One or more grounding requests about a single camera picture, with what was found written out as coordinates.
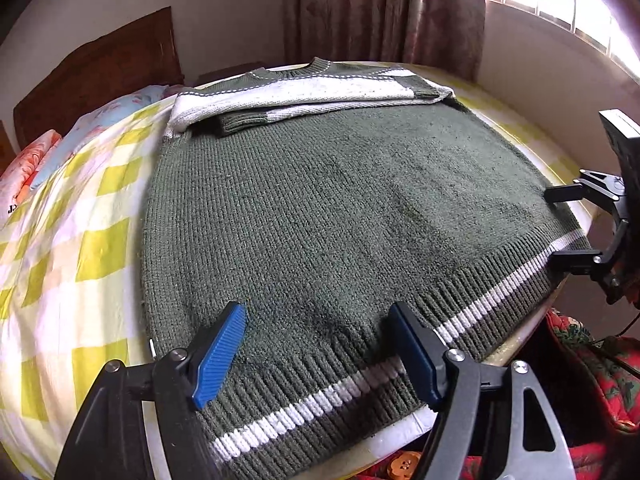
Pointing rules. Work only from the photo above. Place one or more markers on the blue floral pillow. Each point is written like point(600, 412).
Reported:
point(110, 112)

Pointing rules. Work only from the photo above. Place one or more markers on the red floral cloth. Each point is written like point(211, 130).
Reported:
point(590, 370)

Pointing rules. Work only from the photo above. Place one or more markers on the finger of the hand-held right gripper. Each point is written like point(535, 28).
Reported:
point(565, 193)
point(570, 262)

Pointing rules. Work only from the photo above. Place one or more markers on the pink floral pillow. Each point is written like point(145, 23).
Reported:
point(30, 165)

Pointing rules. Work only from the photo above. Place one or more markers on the brown patterned curtain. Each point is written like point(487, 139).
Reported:
point(380, 10)

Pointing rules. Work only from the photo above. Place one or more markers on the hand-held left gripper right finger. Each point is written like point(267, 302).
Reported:
point(415, 360)

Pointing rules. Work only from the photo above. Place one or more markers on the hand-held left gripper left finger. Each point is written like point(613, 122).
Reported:
point(220, 355)

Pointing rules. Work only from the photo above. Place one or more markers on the large wooden headboard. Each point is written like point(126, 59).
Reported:
point(100, 70)

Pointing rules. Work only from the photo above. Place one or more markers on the yellow checkered bedsheet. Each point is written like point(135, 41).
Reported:
point(75, 260)

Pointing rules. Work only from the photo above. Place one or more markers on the orange wooden button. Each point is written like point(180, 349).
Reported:
point(405, 464)

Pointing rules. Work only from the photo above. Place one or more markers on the green knitted sweater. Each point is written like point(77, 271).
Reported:
point(325, 220)

